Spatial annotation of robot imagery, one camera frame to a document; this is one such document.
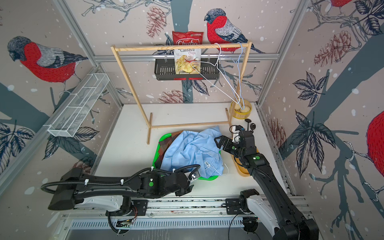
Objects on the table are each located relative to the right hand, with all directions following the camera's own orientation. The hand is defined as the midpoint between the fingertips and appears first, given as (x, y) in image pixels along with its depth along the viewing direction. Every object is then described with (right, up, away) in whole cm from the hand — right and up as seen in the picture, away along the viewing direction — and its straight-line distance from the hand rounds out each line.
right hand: (220, 140), depth 79 cm
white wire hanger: (0, -18, -4) cm, 18 cm away
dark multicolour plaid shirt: (-32, -4, +6) cm, 33 cm away
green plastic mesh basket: (-36, -9, +4) cm, 37 cm away
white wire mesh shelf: (-76, +12, -7) cm, 78 cm away
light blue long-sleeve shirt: (-15, -4, 0) cm, 16 cm away
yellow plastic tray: (+12, -16, 0) cm, 20 cm away
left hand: (-15, -17, -8) cm, 24 cm away
